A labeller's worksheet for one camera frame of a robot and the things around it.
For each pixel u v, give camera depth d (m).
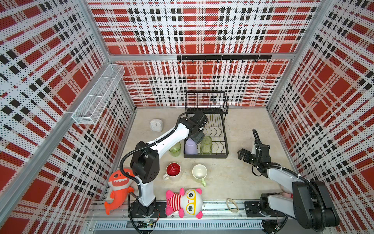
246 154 0.82
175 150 0.93
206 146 0.84
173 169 0.86
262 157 0.70
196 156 0.91
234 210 0.72
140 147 0.47
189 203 0.69
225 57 0.90
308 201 0.42
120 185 0.75
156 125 1.02
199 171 0.84
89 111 0.92
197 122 0.68
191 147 0.81
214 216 0.73
